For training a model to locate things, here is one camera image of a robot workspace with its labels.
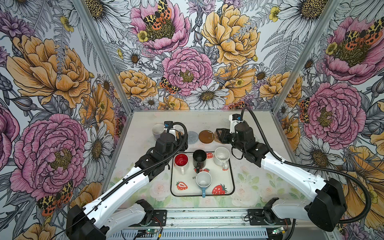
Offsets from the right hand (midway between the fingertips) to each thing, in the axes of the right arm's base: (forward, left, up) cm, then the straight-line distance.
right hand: (219, 134), depth 79 cm
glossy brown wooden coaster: (+15, +5, -22) cm, 27 cm away
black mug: (-3, +10, -20) cm, 23 cm away
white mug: (-2, -3, -21) cm, 22 cm away
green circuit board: (-38, +34, -22) cm, 56 cm away
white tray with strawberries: (-13, +19, -19) cm, 30 cm away
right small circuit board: (-40, -26, -24) cm, 53 cm away
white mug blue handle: (-16, +8, -20) cm, 27 cm away
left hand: (-3, +19, +1) cm, 20 cm away
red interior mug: (-4, +21, -18) cm, 28 cm away
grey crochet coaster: (+15, +14, -22) cm, 30 cm away
